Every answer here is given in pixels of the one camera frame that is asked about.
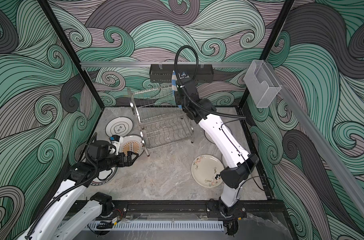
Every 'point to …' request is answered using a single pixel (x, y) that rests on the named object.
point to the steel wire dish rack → (162, 121)
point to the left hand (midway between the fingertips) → (132, 154)
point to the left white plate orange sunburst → (132, 143)
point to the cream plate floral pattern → (206, 170)
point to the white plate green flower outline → (120, 126)
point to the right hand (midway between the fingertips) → (185, 89)
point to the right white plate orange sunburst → (209, 138)
